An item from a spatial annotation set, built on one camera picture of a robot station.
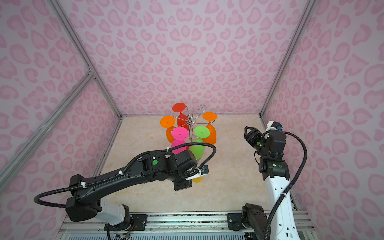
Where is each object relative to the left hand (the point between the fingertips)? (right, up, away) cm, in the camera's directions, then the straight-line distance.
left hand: (191, 176), depth 66 cm
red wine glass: (-5, +25, +11) cm, 28 cm away
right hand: (+27, +21, +5) cm, 34 cm away
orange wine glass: (-12, +24, +8) cm, 28 cm away
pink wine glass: (-6, +18, +2) cm, 19 cm away
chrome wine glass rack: (-1, +25, +9) cm, 26 cm away
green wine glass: (+4, +19, +3) cm, 20 cm away
